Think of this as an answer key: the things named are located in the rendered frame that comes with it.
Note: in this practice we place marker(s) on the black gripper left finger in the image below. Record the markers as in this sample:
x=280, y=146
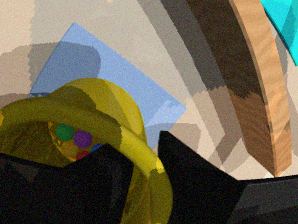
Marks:
x=91, y=190

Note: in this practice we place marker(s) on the purple marble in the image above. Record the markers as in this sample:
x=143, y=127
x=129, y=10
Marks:
x=82, y=139

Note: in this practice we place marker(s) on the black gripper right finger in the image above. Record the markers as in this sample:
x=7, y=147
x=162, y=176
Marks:
x=204, y=194

